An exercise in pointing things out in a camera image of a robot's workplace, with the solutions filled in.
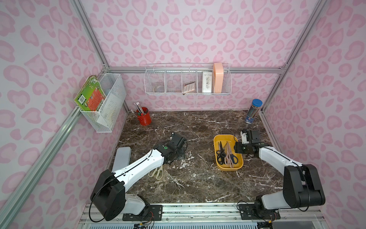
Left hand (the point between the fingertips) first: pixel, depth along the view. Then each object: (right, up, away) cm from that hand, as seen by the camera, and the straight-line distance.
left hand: (180, 151), depth 84 cm
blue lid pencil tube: (+51, +29, +14) cm, 60 cm away
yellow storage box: (+34, +5, +12) cm, 36 cm away
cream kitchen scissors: (-13, -14, +2) cm, 19 cm away
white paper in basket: (-41, +23, -1) cm, 47 cm away
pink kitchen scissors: (+30, -6, +6) cm, 31 cm away
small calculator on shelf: (+5, +40, +10) cm, 42 cm away
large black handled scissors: (+33, -6, +9) cm, 35 cm away
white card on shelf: (+17, +43, +9) cm, 47 cm away
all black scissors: (+26, -4, +7) cm, 27 cm away
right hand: (+37, +2, +9) cm, 38 cm away
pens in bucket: (-32, +27, +23) cm, 47 cm away
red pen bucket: (-30, +19, +29) cm, 45 cm away
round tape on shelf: (-15, +39, +9) cm, 42 cm away
